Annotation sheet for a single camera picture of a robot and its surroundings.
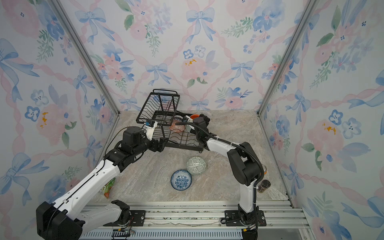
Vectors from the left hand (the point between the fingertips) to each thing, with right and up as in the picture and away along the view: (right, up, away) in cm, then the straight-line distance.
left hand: (160, 134), depth 77 cm
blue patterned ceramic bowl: (+10, -26, +9) cm, 30 cm away
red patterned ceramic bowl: (+4, +3, +31) cm, 32 cm away
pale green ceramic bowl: (+13, +3, +29) cm, 32 cm away
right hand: (+22, +10, +18) cm, 30 cm away
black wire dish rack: (-11, +17, +40) cm, 45 cm away
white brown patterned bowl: (+6, +10, +25) cm, 27 cm away
